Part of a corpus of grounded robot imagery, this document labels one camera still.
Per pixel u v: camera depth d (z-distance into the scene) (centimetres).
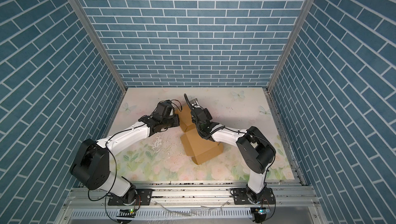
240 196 74
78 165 45
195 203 74
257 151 48
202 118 70
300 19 83
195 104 78
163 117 68
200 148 86
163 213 71
